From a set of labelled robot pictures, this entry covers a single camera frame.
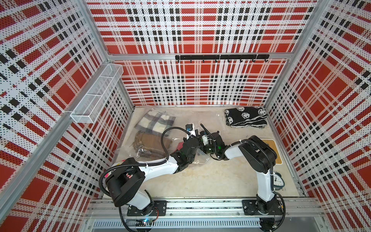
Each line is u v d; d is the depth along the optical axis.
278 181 0.78
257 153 0.54
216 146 0.78
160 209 0.74
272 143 0.93
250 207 0.73
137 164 0.49
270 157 0.54
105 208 0.75
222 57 0.90
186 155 0.62
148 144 0.93
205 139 0.89
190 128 0.69
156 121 1.03
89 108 0.95
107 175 0.43
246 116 1.08
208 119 0.95
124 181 0.45
